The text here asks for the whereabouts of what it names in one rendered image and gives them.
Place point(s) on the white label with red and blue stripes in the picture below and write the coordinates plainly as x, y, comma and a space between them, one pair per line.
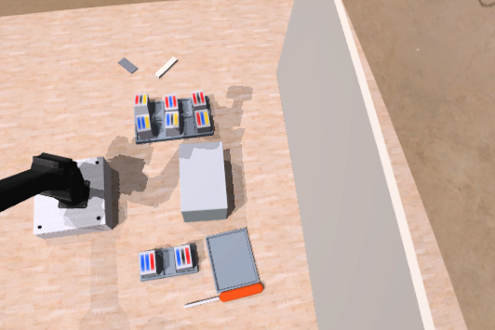
171, 103

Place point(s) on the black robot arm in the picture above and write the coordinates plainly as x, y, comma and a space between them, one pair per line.
50, 175

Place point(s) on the orange-handled screwdriver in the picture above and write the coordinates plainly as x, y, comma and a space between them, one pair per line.
233, 294

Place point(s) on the grey label with blue, black and yellow stripes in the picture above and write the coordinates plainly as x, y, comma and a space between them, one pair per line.
173, 124

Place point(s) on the grey flat panel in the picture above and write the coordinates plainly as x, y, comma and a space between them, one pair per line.
363, 268

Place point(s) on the white flat bar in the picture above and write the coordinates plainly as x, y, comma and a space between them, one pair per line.
166, 67

